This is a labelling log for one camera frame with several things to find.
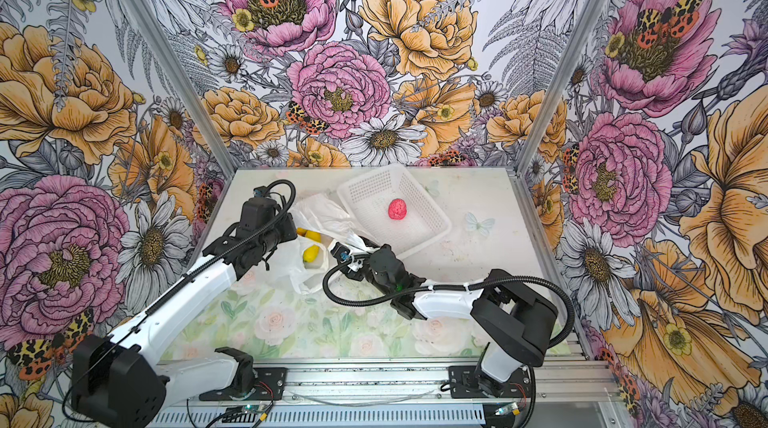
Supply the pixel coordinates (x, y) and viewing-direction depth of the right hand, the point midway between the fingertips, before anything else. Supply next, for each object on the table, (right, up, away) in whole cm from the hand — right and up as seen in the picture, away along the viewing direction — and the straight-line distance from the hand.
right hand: (346, 246), depth 81 cm
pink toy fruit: (+14, +9, +21) cm, 27 cm away
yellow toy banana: (-13, -4, +11) cm, 17 cm away
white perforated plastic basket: (+3, +12, +30) cm, 32 cm away
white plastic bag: (-9, +8, +11) cm, 17 cm away
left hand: (-16, +4, +3) cm, 17 cm away
